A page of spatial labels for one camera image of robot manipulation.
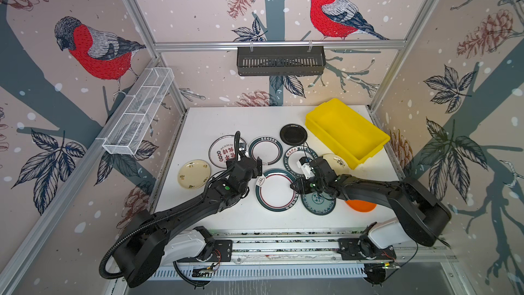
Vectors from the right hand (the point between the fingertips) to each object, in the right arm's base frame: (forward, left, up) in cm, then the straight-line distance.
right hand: (293, 187), depth 88 cm
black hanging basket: (+57, +6, +27) cm, 63 cm away
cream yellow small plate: (+4, +46, +1) cm, 46 cm away
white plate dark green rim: (+18, -1, -2) cm, 18 cm away
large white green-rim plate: (-2, +9, -2) cm, 9 cm away
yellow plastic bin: (+31, -32, -1) cm, 44 cm away
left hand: (+6, +19, +14) cm, 24 cm away
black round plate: (+31, -1, -2) cm, 31 cm away
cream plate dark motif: (+12, -23, -2) cm, 26 cm away
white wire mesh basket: (+5, +60, +32) cm, 68 cm away
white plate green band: (+21, +11, -2) cm, 24 cm away
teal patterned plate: (-6, -10, -3) cm, 12 cm away
